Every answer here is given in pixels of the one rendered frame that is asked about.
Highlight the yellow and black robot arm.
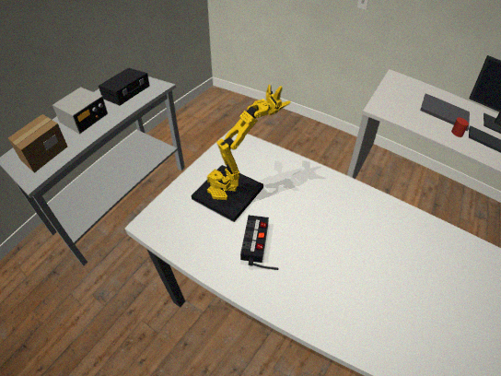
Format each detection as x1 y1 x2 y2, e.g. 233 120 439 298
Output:
207 99 270 200

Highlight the black power strip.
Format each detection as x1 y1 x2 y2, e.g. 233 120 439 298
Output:
240 215 278 270

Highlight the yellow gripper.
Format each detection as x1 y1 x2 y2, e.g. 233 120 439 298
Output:
266 85 291 115

